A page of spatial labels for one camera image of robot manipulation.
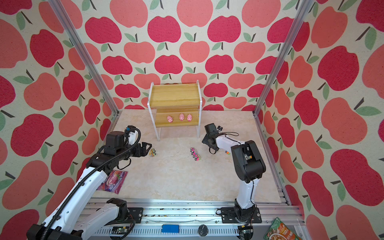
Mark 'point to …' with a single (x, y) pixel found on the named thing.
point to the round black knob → (203, 230)
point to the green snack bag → (278, 231)
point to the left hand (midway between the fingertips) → (146, 146)
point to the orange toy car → (227, 152)
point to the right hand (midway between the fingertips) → (209, 144)
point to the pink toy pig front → (189, 117)
